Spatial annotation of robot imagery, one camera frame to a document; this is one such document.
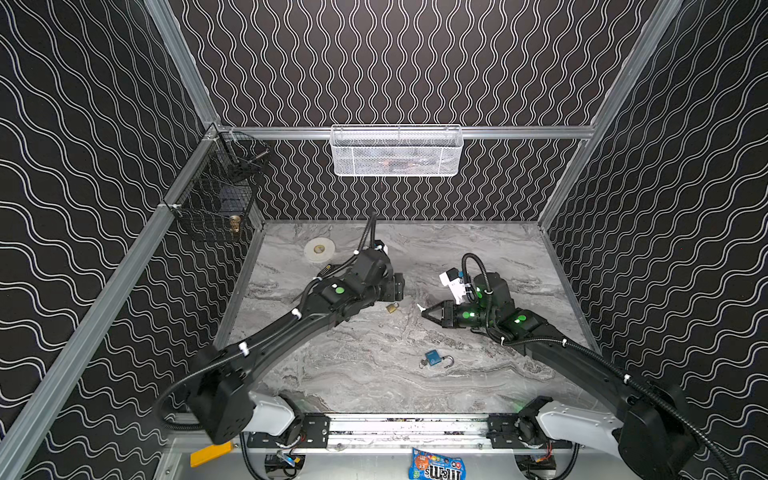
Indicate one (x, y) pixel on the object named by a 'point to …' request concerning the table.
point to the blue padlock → (434, 358)
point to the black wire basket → (216, 197)
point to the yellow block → (210, 454)
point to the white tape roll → (319, 250)
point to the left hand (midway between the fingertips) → (403, 283)
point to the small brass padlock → (392, 307)
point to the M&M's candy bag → (428, 466)
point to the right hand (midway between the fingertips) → (423, 314)
